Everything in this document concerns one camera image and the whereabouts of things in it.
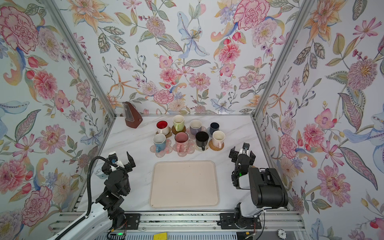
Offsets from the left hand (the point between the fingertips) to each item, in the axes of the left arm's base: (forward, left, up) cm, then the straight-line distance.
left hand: (121, 155), depth 78 cm
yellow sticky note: (-34, -22, -16) cm, 43 cm away
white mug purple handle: (+32, -40, -15) cm, 53 cm away
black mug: (+15, -43, -7) cm, 46 cm away
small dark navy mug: (+28, -52, -10) cm, 60 cm away
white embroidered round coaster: (+14, -42, -17) cm, 47 cm away
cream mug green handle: (+30, -28, -8) cm, 42 cm away
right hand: (+9, -68, -10) cm, 69 cm away
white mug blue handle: (+18, -15, -13) cm, 27 cm away
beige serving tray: (-9, -33, -18) cm, 39 cm away
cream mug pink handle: (+18, -54, -10) cm, 58 cm away
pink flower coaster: (+14, -36, -18) cm, 43 cm away
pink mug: (+14, -31, -8) cm, 35 cm away
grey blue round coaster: (+28, -49, -15) cm, 58 cm away
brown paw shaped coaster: (+27, -20, -18) cm, 39 cm away
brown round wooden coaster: (+28, -25, -16) cm, 41 cm away
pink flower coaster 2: (+23, -38, -16) cm, 48 cm away
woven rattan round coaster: (+14, -52, -17) cm, 56 cm away
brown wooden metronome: (+37, +6, -11) cm, 39 cm away
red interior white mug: (+31, -16, -14) cm, 38 cm away
